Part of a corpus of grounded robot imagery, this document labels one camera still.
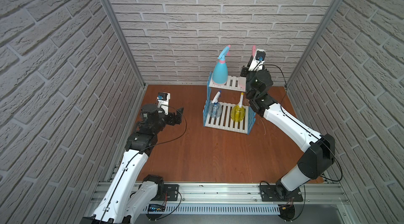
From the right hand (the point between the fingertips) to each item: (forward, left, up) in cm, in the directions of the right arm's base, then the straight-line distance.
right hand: (248, 57), depth 69 cm
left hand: (-11, +36, -15) cm, 41 cm away
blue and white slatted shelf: (-4, +4, -43) cm, 44 cm away
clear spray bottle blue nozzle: (+3, +13, -43) cm, 45 cm away
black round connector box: (-55, -15, -46) cm, 73 cm away
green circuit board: (-49, +46, -46) cm, 82 cm away
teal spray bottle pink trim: (+1, +12, -10) cm, 16 cm away
